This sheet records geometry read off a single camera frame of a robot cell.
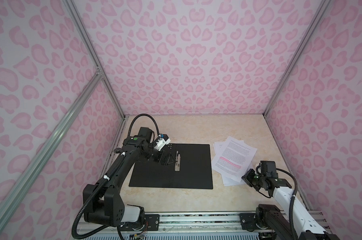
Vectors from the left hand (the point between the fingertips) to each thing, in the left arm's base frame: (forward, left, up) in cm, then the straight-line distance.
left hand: (168, 158), depth 78 cm
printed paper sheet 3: (+19, -31, -18) cm, 40 cm away
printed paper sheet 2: (-7, -33, -16) cm, 37 cm away
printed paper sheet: (+8, -40, -18) cm, 44 cm away
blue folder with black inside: (-1, -15, -16) cm, 22 cm away
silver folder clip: (+5, -4, -15) cm, 16 cm away
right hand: (-5, -40, -11) cm, 42 cm away
